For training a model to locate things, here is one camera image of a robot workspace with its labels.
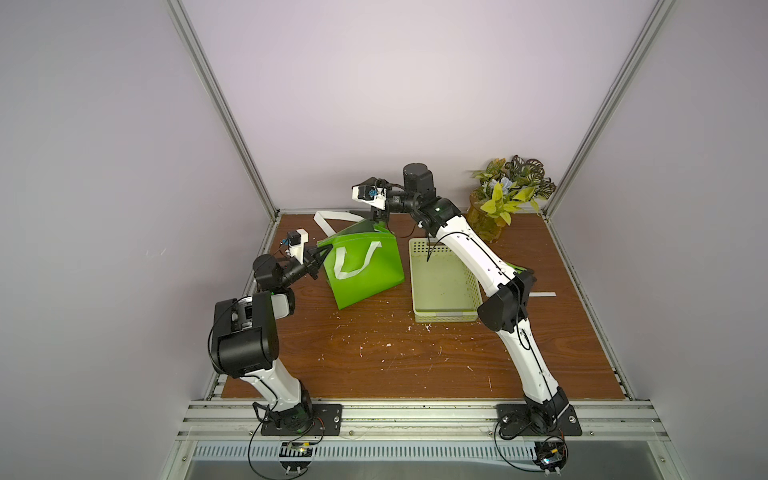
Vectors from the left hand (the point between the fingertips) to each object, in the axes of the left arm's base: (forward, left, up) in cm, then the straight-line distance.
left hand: (332, 248), depth 85 cm
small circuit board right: (-47, -56, -21) cm, 76 cm away
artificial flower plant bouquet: (+21, -54, +7) cm, 58 cm away
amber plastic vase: (+20, -52, -13) cm, 57 cm away
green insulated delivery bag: (-2, -9, -2) cm, 10 cm away
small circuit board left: (-48, +6, -23) cm, 53 cm away
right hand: (+7, -8, +17) cm, 20 cm away
